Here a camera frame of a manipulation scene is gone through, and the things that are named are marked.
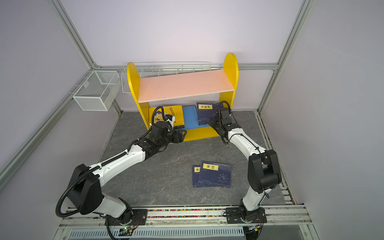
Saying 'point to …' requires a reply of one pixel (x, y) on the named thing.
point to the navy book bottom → (215, 173)
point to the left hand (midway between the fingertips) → (182, 133)
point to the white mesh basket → (97, 93)
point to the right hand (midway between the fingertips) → (211, 121)
